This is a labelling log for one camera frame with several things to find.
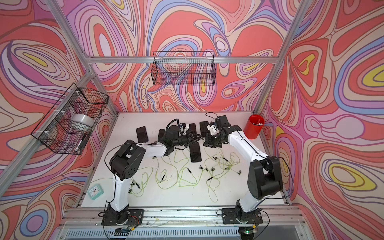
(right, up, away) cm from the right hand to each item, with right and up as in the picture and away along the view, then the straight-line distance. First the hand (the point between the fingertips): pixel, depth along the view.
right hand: (205, 147), depth 85 cm
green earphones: (-38, -23, -3) cm, 44 cm away
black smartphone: (-44, +6, +21) cm, 49 cm away
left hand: (-1, +5, +3) cm, 6 cm away
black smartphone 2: (-30, +6, +22) cm, 38 cm away
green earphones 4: (+21, -15, +3) cm, 26 cm away
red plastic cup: (+35, +13, +16) cm, 40 cm away
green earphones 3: (-11, -18, +2) cm, 21 cm away
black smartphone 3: (-6, -4, +11) cm, 13 cm away
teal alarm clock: (-60, -23, -5) cm, 65 cm away
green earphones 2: (-21, -10, +8) cm, 25 cm away
